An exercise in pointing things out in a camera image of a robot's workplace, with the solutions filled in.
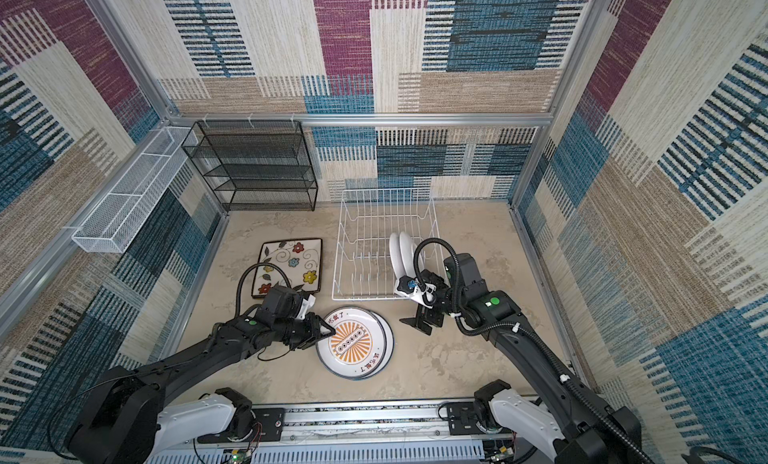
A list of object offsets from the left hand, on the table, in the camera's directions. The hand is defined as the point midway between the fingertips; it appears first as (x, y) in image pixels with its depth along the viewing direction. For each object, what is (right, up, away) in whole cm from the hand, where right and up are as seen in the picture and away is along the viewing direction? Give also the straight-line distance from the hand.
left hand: (333, 330), depth 82 cm
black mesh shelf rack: (-33, +50, +27) cm, 66 cm away
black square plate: (-14, +17, +19) cm, 29 cm away
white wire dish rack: (+7, +14, +17) cm, 23 cm away
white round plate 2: (+7, -5, +2) cm, 8 cm away
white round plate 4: (+20, +20, +5) cm, 29 cm away
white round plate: (+15, -5, +3) cm, 16 cm away
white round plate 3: (+17, +20, +3) cm, 26 cm away
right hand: (+21, +9, -6) cm, 23 cm away
